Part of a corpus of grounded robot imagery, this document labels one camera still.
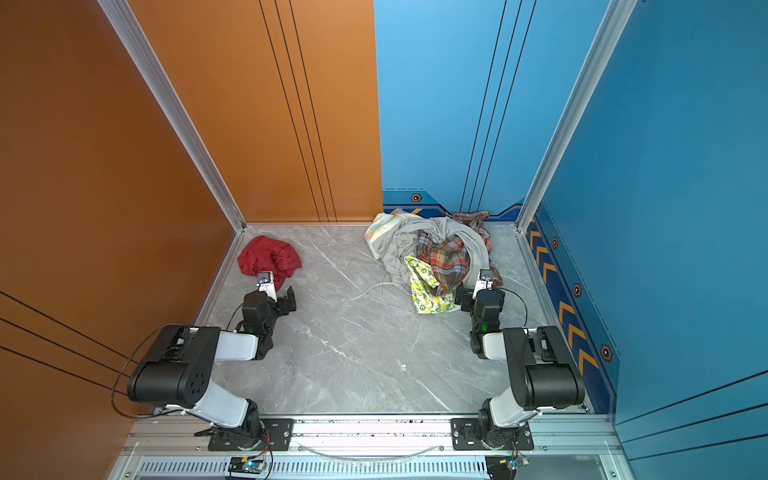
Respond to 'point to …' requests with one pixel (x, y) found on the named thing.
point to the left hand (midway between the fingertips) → (276, 286)
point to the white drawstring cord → (406, 291)
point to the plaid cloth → (449, 259)
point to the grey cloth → (397, 239)
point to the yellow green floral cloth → (423, 280)
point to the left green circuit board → (245, 465)
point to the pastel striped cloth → (383, 225)
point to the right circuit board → (504, 467)
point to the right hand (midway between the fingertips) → (475, 284)
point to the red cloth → (262, 254)
